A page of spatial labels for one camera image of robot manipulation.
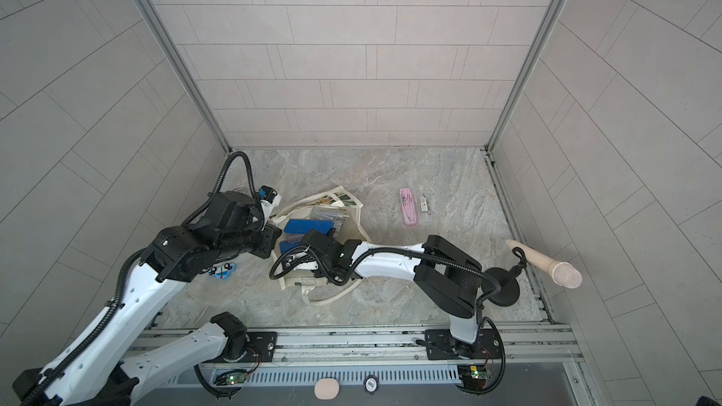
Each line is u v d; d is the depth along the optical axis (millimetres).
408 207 982
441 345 709
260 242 574
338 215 899
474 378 680
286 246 596
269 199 581
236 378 653
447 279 445
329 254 621
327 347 723
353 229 739
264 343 711
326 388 647
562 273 547
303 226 675
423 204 982
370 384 666
